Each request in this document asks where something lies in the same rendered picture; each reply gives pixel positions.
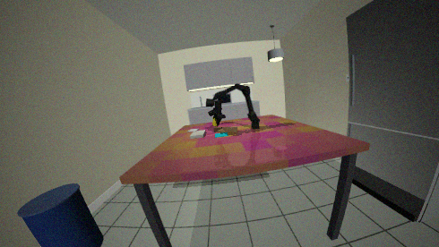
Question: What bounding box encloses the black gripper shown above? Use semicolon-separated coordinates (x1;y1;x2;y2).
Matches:
213;107;226;125

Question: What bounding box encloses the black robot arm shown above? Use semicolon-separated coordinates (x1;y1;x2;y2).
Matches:
206;84;260;129

